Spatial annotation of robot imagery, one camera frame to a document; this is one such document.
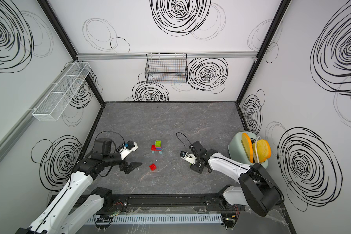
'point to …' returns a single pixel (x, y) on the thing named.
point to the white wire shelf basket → (52, 106)
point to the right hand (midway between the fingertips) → (196, 162)
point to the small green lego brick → (158, 144)
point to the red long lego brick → (153, 147)
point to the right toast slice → (263, 149)
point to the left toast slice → (247, 146)
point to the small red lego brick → (152, 167)
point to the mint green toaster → (237, 152)
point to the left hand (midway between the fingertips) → (136, 155)
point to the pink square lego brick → (158, 147)
